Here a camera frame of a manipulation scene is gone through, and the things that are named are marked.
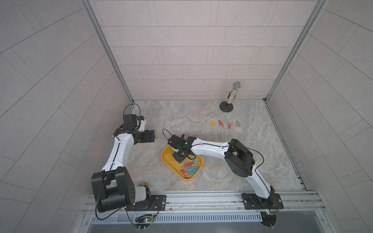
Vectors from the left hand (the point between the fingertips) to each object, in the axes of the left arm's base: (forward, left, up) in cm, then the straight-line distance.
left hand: (148, 134), depth 86 cm
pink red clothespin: (+13, -52, -9) cm, 55 cm away
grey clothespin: (+15, -58, -8) cm, 60 cm away
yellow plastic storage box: (-11, -12, -8) cm, 18 cm away
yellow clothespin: (+15, -40, -8) cm, 44 cm away
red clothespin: (+15, -46, -8) cm, 49 cm away
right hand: (-9, -18, -12) cm, 23 cm away
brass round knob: (-25, -2, -8) cm, 27 cm away
